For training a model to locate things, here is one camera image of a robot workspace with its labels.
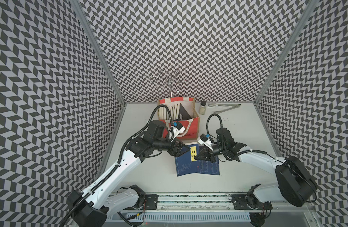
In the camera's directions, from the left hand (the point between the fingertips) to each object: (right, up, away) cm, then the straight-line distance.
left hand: (184, 148), depth 68 cm
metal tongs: (+43, +23, +48) cm, 68 cm away
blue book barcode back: (+14, -16, +17) cm, 27 cm away
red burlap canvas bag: (+5, +10, +14) cm, 18 cm away
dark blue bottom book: (0, +17, +31) cm, 35 cm away
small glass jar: (+15, +22, +39) cm, 47 cm away
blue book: (+1, -9, +5) cm, 11 cm away
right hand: (+6, -7, +7) cm, 12 cm away
